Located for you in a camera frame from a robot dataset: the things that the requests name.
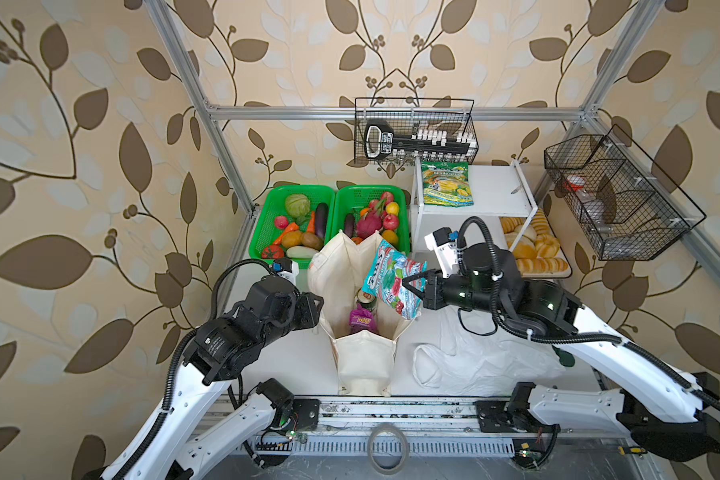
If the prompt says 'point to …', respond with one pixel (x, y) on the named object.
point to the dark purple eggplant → (320, 222)
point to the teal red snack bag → (384, 280)
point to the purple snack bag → (360, 319)
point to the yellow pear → (390, 236)
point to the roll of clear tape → (392, 428)
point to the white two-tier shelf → (501, 198)
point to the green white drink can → (365, 300)
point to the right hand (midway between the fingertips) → (405, 285)
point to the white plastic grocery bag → (481, 353)
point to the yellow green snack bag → (447, 184)
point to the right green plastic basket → (351, 199)
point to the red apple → (390, 221)
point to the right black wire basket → (625, 206)
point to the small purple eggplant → (349, 224)
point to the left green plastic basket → (295, 223)
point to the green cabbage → (298, 205)
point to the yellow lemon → (392, 208)
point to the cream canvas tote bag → (337, 268)
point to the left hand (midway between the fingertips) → (322, 301)
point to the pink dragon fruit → (368, 224)
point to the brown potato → (310, 240)
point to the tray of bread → (539, 253)
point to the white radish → (299, 251)
